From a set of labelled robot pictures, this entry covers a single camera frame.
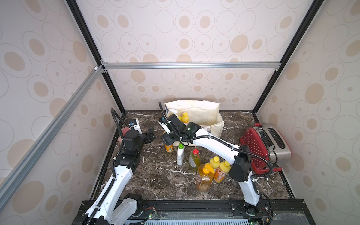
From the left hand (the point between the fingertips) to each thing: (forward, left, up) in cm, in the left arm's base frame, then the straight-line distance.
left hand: (150, 126), depth 77 cm
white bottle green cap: (-10, -17, -12) cm, 23 cm away
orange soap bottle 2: (-18, -35, -5) cm, 40 cm away
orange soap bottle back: (+12, -20, -6) cm, 24 cm away
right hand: (+2, -12, -7) cm, 14 cm away
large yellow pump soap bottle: (+11, -12, +2) cm, 16 cm away
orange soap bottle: (-2, -9, -21) cm, 23 cm away
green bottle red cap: (-13, -25, -12) cm, 31 cm away
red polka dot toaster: (-8, -65, -6) cm, 66 cm away
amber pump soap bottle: (-25, -29, -7) cm, 39 cm away
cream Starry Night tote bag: (+16, -33, -6) cm, 37 cm away
